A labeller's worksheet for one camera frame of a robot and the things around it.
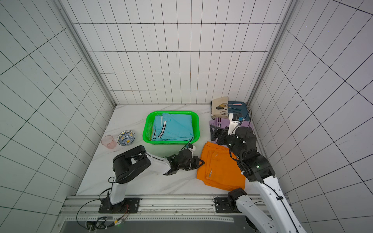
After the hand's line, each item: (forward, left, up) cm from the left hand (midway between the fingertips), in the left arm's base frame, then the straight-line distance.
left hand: (201, 165), depth 88 cm
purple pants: (+30, -18, +4) cm, 35 cm away
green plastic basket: (+26, +36, +8) cm, 45 cm away
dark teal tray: (+49, -32, +1) cm, 59 cm away
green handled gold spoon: (+50, -21, +2) cm, 54 cm away
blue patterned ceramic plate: (+18, +52, +2) cm, 55 cm away
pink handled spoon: (+53, -24, 0) cm, 58 cm away
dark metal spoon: (+48, -19, +1) cm, 52 cm away
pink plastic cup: (+14, +62, +2) cm, 64 cm away
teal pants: (+24, +19, +6) cm, 31 cm away
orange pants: (-3, -11, +2) cm, 12 cm away
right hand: (+6, -3, +33) cm, 33 cm away
